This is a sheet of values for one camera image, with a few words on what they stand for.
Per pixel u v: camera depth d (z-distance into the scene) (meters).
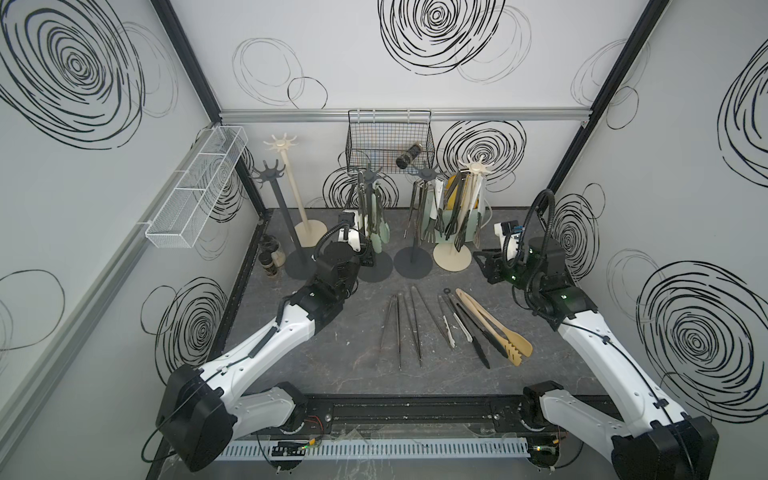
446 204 0.82
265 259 0.94
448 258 1.05
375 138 0.96
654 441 0.37
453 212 0.85
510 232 0.64
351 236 0.62
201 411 0.38
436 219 0.82
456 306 0.92
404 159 0.89
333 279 0.56
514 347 0.83
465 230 0.85
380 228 0.89
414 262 1.03
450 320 0.89
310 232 1.12
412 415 0.75
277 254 1.04
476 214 0.84
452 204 0.82
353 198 0.78
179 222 0.72
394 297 0.95
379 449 0.77
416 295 0.96
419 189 0.75
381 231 0.89
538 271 0.57
